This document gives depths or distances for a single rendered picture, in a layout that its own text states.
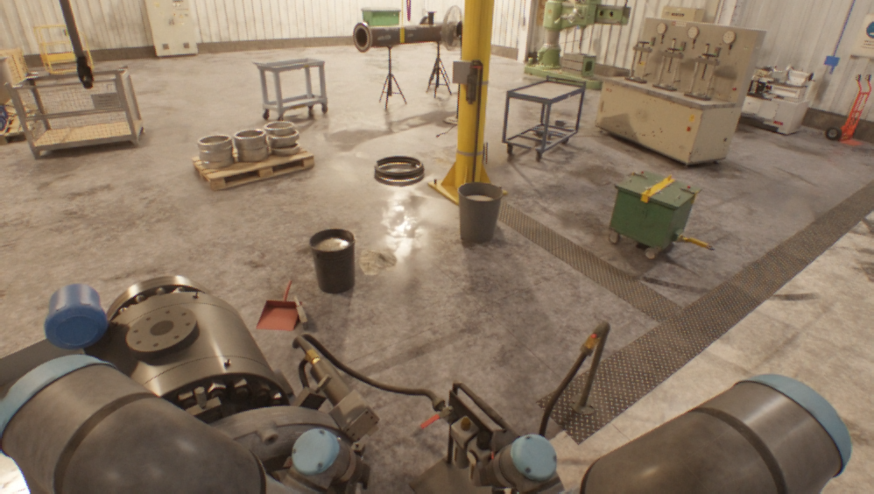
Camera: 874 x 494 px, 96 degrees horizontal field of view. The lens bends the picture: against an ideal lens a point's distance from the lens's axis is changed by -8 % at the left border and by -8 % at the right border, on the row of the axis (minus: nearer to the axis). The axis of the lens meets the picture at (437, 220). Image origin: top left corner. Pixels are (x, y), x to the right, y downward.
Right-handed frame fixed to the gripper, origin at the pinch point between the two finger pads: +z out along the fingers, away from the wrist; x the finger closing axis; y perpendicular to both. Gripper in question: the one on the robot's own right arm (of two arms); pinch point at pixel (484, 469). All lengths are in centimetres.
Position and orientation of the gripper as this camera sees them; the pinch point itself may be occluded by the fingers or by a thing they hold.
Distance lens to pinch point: 135.1
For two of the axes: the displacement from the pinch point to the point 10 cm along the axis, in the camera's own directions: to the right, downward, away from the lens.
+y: 0.9, 7.9, -6.1
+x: 9.8, 0.5, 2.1
